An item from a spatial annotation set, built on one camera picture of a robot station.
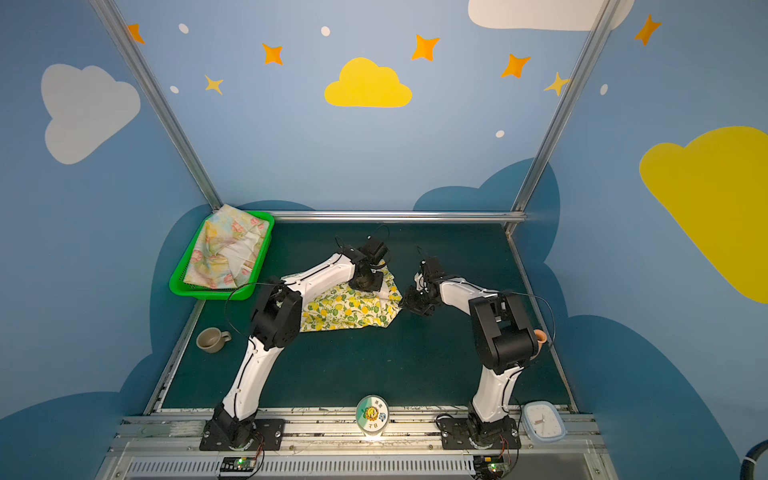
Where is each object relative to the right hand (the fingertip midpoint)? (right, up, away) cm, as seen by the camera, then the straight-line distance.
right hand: (407, 302), depth 97 cm
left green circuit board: (-42, -35, -26) cm, 61 cm away
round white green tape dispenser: (-10, -23, -26) cm, 36 cm away
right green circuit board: (+18, -36, -25) cm, 48 cm away
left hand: (-10, +5, +3) cm, 12 cm away
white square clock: (+33, -27, -22) cm, 48 cm away
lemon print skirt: (-20, -1, -4) cm, 20 cm away
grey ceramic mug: (-60, -10, -7) cm, 61 cm away
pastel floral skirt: (-66, +18, +11) cm, 70 cm away
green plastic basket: (-74, +7, -2) cm, 75 cm away
